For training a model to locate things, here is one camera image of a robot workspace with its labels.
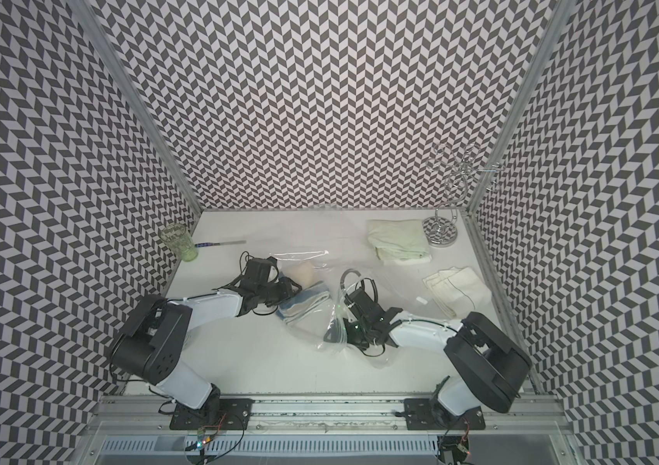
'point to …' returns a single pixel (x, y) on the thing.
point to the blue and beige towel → (311, 295)
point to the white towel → (460, 291)
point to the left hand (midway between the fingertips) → (298, 291)
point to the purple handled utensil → (205, 244)
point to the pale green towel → (399, 240)
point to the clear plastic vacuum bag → (392, 293)
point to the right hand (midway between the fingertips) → (334, 345)
